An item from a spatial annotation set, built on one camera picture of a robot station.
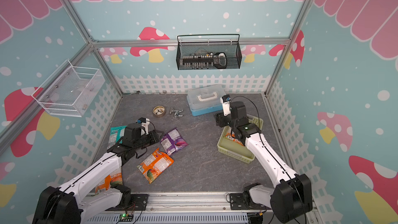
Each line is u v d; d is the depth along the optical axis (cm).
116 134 97
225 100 68
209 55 92
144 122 77
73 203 42
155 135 74
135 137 65
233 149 89
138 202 76
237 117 59
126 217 73
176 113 107
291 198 39
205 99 102
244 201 73
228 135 94
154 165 83
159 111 109
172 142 92
